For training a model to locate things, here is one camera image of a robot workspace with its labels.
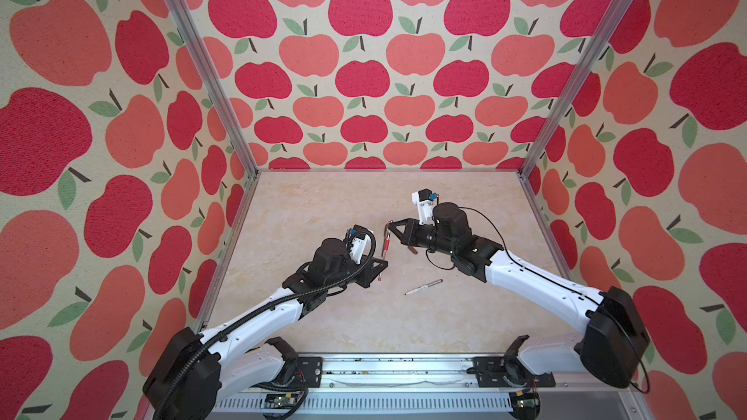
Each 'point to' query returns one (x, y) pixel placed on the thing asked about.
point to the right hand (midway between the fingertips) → (390, 231)
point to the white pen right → (424, 287)
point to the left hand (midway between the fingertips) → (388, 271)
